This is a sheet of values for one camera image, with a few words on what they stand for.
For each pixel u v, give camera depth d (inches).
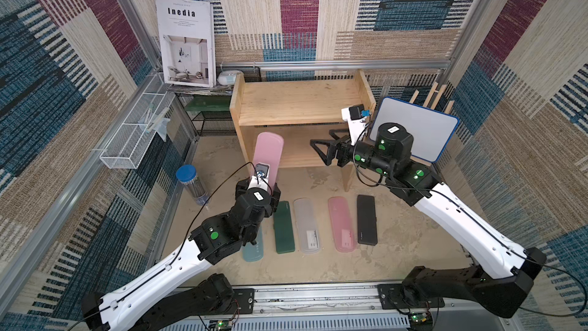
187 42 30.6
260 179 21.5
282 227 35.3
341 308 28.8
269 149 25.7
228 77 33.4
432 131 35.0
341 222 37.5
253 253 32.4
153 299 16.5
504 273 15.1
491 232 16.3
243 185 24.2
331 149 21.1
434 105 35.2
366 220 35.5
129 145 35.9
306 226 35.3
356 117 20.7
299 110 28.0
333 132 25.7
